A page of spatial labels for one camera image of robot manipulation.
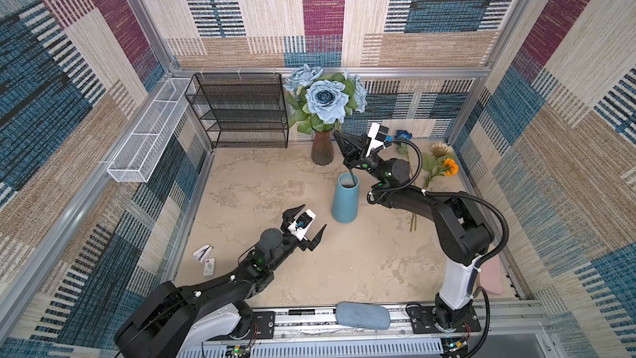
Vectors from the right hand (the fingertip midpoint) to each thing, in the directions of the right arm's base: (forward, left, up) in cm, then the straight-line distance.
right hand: (332, 134), depth 70 cm
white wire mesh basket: (-3, +55, -4) cm, 55 cm away
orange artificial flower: (+15, -52, -37) cm, 65 cm away
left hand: (-12, +6, -21) cm, 25 cm away
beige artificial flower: (+20, -45, -37) cm, 61 cm away
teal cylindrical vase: (-7, -4, -22) cm, 24 cm away
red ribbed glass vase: (+23, +3, -31) cm, 39 cm away
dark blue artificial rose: (+35, -36, -35) cm, 61 cm away
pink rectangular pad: (-29, -49, -36) cm, 67 cm away
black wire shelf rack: (+38, +37, -20) cm, 57 cm away
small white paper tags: (-19, +45, -36) cm, 61 cm away
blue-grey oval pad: (-39, -7, -35) cm, 53 cm away
